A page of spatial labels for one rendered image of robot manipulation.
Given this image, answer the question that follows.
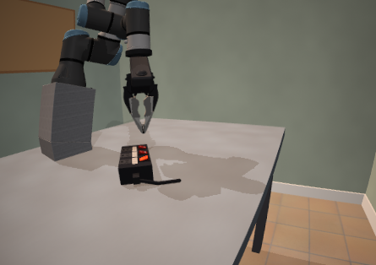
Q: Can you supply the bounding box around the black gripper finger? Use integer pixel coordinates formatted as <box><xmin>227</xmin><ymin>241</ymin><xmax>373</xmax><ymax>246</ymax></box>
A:
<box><xmin>143</xmin><ymin>84</ymin><xmax>158</xmax><ymax>133</ymax></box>
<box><xmin>123</xmin><ymin>86</ymin><xmax>144</xmax><ymax>134</ymax></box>

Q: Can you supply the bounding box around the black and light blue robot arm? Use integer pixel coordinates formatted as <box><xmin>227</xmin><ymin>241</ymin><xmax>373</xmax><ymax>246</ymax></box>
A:
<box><xmin>51</xmin><ymin>0</ymin><xmax>153</xmax><ymax>87</ymax></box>

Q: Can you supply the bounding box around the black power strip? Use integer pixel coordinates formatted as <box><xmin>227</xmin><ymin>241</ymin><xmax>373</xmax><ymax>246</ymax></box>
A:
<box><xmin>118</xmin><ymin>144</ymin><xmax>181</xmax><ymax>185</ymax></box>

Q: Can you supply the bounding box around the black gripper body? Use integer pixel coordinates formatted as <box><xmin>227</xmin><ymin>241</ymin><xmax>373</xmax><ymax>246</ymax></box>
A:
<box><xmin>125</xmin><ymin>49</ymin><xmax>155</xmax><ymax>96</ymax></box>

